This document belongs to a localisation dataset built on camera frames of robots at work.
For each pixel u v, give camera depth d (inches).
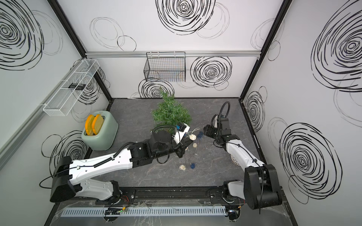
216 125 31.0
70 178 15.7
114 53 35.9
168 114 28.0
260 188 16.1
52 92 27.6
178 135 22.5
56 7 28.0
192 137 24.4
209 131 30.9
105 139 31.9
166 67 48.8
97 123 30.8
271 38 32.7
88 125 30.3
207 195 29.6
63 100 28.8
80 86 30.3
